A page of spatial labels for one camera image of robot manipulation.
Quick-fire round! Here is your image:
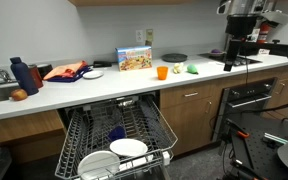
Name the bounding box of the red fire extinguisher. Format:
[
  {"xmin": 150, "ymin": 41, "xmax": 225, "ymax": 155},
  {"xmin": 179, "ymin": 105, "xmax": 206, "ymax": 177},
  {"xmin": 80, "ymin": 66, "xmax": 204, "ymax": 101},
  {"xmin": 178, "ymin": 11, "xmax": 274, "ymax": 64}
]
[{"xmin": 257, "ymin": 22, "xmax": 271, "ymax": 43}]

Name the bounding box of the orange cloth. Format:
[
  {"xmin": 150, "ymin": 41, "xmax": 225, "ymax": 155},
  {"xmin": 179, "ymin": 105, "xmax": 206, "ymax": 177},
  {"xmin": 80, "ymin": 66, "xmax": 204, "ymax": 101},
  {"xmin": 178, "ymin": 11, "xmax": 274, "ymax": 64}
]
[{"xmin": 44, "ymin": 60, "xmax": 87, "ymax": 80}]

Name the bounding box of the white wall outlet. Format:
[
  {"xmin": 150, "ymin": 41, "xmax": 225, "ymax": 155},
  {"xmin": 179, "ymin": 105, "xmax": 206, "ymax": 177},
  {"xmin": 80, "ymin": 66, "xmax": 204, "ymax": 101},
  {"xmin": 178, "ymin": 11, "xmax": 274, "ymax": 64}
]
[{"xmin": 135, "ymin": 30, "xmax": 144, "ymax": 42}]

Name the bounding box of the yellow toy fruit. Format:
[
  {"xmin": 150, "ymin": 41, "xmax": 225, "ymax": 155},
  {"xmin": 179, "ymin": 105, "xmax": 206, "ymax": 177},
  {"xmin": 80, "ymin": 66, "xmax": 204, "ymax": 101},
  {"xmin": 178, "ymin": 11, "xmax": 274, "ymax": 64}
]
[{"xmin": 173, "ymin": 62, "xmax": 184, "ymax": 74}]

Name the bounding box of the black perforated robot table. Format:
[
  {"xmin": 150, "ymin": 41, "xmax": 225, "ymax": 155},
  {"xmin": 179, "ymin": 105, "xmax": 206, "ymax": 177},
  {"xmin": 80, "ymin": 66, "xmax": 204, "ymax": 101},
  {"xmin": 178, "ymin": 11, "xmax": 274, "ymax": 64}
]
[{"xmin": 225, "ymin": 114, "xmax": 288, "ymax": 180}]

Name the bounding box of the blue plastic cup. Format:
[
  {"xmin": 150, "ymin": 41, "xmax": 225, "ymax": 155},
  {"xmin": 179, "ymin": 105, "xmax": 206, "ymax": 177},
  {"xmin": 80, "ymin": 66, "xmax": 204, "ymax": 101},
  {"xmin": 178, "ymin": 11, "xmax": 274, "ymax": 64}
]
[{"xmin": 108, "ymin": 126, "xmax": 126, "ymax": 141}]

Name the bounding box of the white small plate on counter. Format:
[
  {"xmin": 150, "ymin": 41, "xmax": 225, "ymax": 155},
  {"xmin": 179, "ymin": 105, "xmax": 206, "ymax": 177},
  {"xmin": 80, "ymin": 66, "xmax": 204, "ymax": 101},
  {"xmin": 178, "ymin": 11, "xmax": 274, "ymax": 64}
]
[{"xmin": 83, "ymin": 70, "xmax": 104, "ymax": 79}]

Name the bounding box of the black mug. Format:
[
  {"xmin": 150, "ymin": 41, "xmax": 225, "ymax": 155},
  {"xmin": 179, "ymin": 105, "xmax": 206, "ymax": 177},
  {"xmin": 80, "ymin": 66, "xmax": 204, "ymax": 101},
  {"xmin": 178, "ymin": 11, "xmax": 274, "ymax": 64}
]
[{"xmin": 37, "ymin": 64, "xmax": 53, "ymax": 78}]

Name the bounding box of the colourful cardboard box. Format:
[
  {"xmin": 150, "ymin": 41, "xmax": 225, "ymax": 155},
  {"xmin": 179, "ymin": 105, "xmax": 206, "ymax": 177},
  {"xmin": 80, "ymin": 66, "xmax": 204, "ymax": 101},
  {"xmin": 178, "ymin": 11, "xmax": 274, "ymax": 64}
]
[{"xmin": 116, "ymin": 46, "xmax": 152, "ymax": 71}]

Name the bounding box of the wooden cabinet door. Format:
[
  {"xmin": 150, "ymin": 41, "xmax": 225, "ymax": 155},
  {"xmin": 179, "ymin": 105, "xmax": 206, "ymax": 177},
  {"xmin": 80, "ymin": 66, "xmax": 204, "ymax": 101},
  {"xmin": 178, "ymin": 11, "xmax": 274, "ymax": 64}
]
[{"xmin": 161, "ymin": 98, "xmax": 213, "ymax": 156}]

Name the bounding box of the black stovetop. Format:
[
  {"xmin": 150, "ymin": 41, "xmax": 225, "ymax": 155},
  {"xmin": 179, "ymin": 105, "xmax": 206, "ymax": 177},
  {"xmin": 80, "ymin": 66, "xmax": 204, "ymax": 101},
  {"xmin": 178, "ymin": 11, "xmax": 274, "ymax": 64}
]
[{"xmin": 198, "ymin": 51, "xmax": 263, "ymax": 67}]

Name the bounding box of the navy blue water bottle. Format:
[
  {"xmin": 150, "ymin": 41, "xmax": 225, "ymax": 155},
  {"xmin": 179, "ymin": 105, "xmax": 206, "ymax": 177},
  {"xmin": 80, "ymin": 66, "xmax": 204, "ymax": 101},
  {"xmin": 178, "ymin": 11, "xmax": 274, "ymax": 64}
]
[{"xmin": 10, "ymin": 57, "xmax": 39, "ymax": 96}]

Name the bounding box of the green toy pear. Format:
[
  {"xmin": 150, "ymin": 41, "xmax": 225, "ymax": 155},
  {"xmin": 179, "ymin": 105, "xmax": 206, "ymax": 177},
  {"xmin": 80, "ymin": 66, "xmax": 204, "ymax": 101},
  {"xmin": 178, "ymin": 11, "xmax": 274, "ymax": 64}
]
[{"xmin": 187, "ymin": 64, "xmax": 198, "ymax": 74}]

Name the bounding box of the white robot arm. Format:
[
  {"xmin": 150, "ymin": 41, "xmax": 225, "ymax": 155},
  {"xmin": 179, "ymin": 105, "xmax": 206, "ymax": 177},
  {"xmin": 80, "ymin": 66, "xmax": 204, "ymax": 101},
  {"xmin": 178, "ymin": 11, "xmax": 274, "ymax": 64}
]
[{"xmin": 217, "ymin": 0, "xmax": 288, "ymax": 72}]

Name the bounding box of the black oven with handle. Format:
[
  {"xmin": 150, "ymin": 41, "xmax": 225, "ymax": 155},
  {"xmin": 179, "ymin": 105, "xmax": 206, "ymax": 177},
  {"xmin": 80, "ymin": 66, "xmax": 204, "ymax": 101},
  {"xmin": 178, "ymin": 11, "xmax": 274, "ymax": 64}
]
[{"xmin": 212, "ymin": 78, "xmax": 276, "ymax": 142}]

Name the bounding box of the wooden drawer with handle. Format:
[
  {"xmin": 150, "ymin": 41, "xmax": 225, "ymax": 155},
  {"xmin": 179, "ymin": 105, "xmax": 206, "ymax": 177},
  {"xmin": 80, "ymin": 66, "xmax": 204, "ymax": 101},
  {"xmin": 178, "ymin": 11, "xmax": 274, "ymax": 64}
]
[{"xmin": 160, "ymin": 82, "xmax": 213, "ymax": 108}]

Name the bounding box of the orange plastic cup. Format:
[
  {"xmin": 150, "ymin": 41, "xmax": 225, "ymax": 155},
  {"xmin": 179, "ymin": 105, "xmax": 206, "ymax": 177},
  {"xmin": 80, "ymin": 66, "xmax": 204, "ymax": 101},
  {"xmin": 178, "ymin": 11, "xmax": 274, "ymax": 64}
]
[{"xmin": 157, "ymin": 66, "xmax": 168, "ymax": 80}]

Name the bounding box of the white round plate in rack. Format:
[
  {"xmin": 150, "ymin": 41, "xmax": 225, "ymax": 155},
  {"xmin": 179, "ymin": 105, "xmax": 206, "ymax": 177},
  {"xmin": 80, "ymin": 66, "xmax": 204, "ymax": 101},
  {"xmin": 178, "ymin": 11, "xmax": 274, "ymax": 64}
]
[{"xmin": 110, "ymin": 138, "xmax": 148, "ymax": 157}]

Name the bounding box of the grey wire dishwasher rack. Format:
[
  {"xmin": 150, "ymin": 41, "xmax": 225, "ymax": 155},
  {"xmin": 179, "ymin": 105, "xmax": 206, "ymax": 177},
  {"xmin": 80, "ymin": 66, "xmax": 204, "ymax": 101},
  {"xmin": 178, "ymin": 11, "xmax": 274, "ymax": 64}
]
[{"xmin": 55, "ymin": 95, "xmax": 177, "ymax": 180}]

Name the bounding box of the dark blue cloth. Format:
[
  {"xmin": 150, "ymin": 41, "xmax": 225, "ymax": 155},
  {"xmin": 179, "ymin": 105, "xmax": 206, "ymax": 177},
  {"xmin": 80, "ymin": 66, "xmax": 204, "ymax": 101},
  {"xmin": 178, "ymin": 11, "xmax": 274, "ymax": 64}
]
[{"xmin": 48, "ymin": 66, "xmax": 91, "ymax": 83}]

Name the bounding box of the red apple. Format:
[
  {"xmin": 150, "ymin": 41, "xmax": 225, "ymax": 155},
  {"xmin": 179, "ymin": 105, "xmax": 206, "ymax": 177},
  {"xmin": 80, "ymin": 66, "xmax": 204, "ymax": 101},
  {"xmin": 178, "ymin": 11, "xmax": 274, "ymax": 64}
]
[{"xmin": 11, "ymin": 89, "xmax": 28, "ymax": 101}]

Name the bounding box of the purple bowl on stove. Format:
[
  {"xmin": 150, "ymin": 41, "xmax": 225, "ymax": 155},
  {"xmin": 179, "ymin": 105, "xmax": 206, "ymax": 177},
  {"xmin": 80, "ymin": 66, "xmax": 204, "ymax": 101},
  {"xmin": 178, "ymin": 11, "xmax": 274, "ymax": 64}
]
[{"xmin": 210, "ymin": 49, "xmax": 224, "ymax": 55}]

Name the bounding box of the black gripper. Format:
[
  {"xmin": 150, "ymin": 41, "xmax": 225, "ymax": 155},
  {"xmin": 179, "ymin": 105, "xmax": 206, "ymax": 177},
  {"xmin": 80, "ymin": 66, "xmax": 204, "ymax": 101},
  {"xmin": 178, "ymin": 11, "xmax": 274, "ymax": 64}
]
[{"xmin": 224, "ymin": 14, "xmax": 257, "ymax": 72}]

